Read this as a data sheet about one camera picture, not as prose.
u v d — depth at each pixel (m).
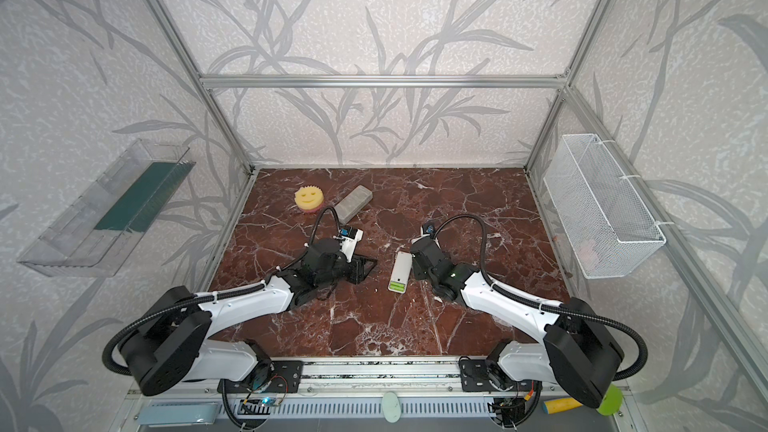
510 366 0.61
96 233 0.64
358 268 0.74
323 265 0.68
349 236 0.76
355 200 1.08
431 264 0.63
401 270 0.92
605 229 0.61
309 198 1.07
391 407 0.68
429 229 0.75
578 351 0.41
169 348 0.42
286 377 0.73
